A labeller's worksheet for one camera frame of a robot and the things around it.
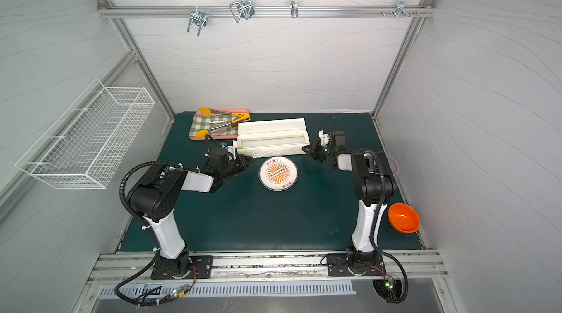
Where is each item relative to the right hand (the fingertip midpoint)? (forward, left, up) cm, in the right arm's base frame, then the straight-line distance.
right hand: (303, 146), depth 99 cm
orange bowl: (-30, -38, -5) cm, 49 cm away
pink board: (+25, +49, -4) cm, 56 cm away
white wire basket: (-22, +70, +27) cm, 78 cm away
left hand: (-8, +21, 0) cm, 23 cm away
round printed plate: (-12, +11, -6) cm, 17 cm away
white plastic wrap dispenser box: (+1, +14, +4) cm, 15 cm away
